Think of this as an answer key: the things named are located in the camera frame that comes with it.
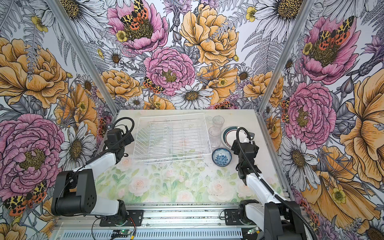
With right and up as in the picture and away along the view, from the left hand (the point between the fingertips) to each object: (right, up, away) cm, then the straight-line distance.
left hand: (122, 139), depth 92 cm
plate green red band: (+67, +1, +11) cm, 67 cm away
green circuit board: (+12, -41, -21) cm, 47 cm away
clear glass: (+61, +12, +20) cm, 65 cm away
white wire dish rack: (+28, 0, +11) cm, 30 cm away
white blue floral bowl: (+60, -11, +2) cm, 61 cm away
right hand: (+72, -3, -5) cm, 72 cm away
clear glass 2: (+57, +1, +11) cm, 59 cm away
